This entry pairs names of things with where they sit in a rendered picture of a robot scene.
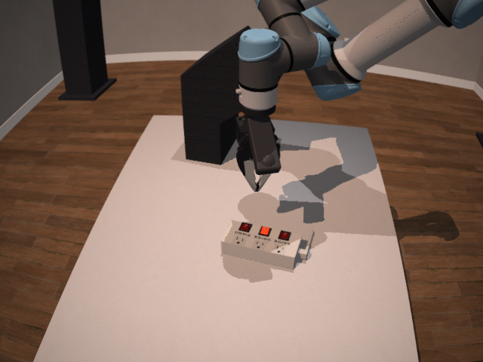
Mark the white power strip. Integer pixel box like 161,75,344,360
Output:
221,220,314,269

